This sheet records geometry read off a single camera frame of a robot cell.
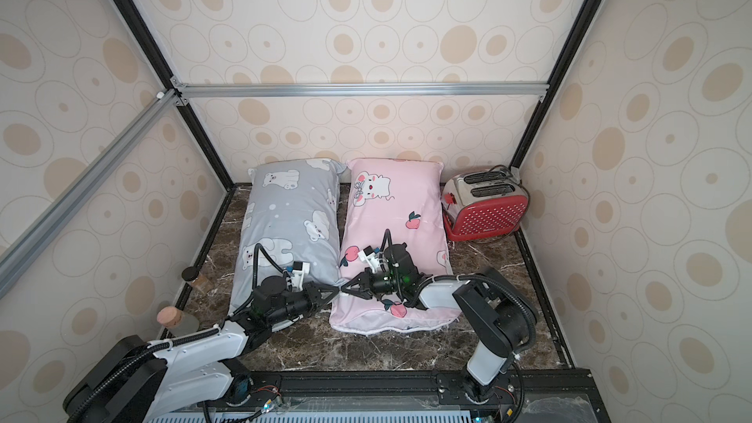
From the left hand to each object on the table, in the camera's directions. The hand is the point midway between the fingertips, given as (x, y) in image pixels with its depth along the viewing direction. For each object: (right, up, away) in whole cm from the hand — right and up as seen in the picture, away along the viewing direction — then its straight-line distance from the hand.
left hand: (346, 293), depth 78 cm
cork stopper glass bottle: (-44, -7, -1) cm, 45 cm away
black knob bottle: (-48, +3, +9) cm, 48 cm away
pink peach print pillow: (+17, +26, +22) cm, 38 cm away
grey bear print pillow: (-19, +22, +15) cm, 33 cm away
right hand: (+2, +1, +3) cm, 4 cm away
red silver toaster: (+41, +24, +14) cm, 50 cm away
